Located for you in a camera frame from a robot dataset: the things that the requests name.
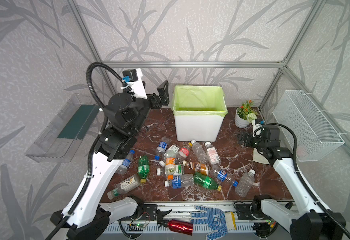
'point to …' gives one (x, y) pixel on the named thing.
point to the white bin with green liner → (199, 112)
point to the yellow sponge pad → (230, 219)
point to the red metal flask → (181, 227)
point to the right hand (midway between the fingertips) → (244, 131)
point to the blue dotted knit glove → (215, 217)
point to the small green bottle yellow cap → (143, 168)
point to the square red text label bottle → (212, 154)
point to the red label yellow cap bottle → (184, 151)
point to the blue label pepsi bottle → (162, 147)
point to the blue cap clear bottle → (122, 170)
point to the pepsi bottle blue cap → (221, 175)
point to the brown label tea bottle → (204, 169)
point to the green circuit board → (138, 225)
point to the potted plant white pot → (245, 114)
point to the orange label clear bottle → (170, 161)
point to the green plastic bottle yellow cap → (202, 180)
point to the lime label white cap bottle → (171, 170)
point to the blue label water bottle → (178, 181)
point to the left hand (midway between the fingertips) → (160, 78)
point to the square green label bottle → (172, 151)
